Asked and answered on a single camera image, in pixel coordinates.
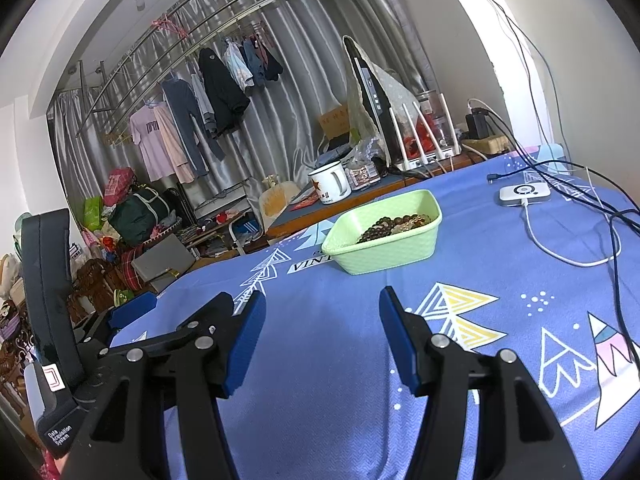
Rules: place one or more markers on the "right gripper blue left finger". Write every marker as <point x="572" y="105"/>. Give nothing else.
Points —
<point x="203" y="360"/>

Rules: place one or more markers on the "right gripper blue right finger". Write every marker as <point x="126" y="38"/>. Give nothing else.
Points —
<point x="518" y="434"/>

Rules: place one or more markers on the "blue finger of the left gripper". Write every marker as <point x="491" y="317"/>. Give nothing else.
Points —
<point x="124" y="315"/>

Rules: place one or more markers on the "grey laptop box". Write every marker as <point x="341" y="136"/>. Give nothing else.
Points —
<point x="163" y="263"/>

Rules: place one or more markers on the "dark green duffel bag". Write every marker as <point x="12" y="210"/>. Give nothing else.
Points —
<point x="138" y="214"/>

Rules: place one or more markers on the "green plastic bag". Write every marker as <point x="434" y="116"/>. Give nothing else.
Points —
<point x="92" y="218"/>

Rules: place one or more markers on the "pink red bag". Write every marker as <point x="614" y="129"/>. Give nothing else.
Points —
<point x="117" y="185"/>

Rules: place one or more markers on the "beige chair back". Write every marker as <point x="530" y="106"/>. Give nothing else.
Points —
<point x="275" y="200"/>

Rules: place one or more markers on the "wooden desk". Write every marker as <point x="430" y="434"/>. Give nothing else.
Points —
<point x="292" y="220"/>

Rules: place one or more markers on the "red packet on desk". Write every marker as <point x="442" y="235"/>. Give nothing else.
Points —
<point x="306" y="202"/>

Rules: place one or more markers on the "blue patterned tablecloth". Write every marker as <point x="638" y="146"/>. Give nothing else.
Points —
<point x="328" y="394"/>

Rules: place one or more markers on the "pink t-shirt hanging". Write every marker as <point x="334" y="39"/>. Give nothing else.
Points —
<point x="155" y="133"/>

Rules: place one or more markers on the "white enamel mug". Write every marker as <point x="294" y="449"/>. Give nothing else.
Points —
<point x="330" y="183"/>

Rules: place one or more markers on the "metal clothes drying rack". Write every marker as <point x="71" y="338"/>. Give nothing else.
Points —
<point x="133" y="44"/>

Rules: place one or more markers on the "green plastic basket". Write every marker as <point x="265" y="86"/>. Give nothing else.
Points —
<point x="385" y="234"/>

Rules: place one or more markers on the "small plastic jar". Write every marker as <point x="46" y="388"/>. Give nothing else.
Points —
<point x="361" y="173"/>

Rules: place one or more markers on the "dark blue trousers hanging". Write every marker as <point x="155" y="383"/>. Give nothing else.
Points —
<point x="190" y="123"/>

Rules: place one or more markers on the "black shirt hanging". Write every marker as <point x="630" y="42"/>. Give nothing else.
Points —
<point x="229" y="102"/>

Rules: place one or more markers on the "small white device box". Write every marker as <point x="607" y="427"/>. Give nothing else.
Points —
<point x="526" y="193"/>

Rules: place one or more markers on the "cardboard box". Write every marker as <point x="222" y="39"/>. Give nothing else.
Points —
<point x="335" y="122"/>

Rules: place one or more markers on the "silver grey curtain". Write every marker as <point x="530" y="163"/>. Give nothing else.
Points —
<point x="280" y="132"/>

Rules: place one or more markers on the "light blue shirts hanging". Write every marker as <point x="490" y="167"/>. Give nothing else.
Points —
<point x="250" y="63"/>

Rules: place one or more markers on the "white wifi router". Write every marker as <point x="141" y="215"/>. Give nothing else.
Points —
<point x="423" y="135"/>

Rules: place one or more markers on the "beige power strip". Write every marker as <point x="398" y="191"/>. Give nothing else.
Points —
<point x="490" y="146"/>

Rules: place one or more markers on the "black monitor with cover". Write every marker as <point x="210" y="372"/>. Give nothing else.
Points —
<point x="379" y="106"/>

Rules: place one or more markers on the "black power adapter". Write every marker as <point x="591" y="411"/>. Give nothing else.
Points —
<point x="477" y="123"/>

